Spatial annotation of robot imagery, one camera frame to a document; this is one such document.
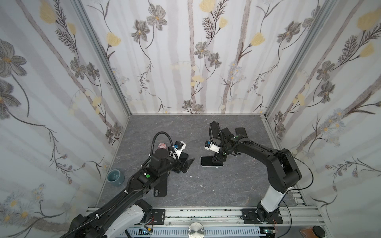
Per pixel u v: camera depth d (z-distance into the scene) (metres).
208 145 0.82
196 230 0.58
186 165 0.67
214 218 0.74
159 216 0.74
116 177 0.86
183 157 0.96
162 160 0.57
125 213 0.57
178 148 0.64
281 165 0.48
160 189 0.85
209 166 0.91
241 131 1.11
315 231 0.63
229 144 0.68
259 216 0.65
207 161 0.93
